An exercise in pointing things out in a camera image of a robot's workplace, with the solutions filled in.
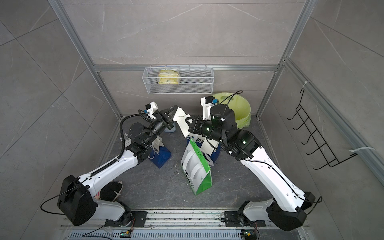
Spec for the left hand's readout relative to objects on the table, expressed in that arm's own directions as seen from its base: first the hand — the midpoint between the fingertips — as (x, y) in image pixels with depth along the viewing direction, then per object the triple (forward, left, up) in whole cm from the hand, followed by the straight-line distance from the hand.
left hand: (177, 105), depth 60 cm
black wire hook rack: (-14, -64, -16) cm, 67 cm away
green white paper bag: (-17, -7, -23) cm, 30 cm away
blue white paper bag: (+2, -10, -30) cm, 31 cm away
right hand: (-6, -4, -3) cm, 7 cm away
